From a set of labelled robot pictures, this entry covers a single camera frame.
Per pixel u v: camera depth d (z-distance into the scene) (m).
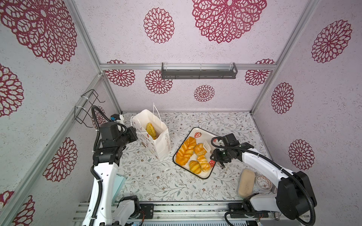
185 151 0.94
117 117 0.62
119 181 0.81
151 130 0.94
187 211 0.75
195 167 0.85
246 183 0.80
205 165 0.87
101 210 0.39
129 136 0.63
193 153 0.95
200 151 0.92
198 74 0.87
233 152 0.62
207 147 0.88
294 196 0.41
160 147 0.80
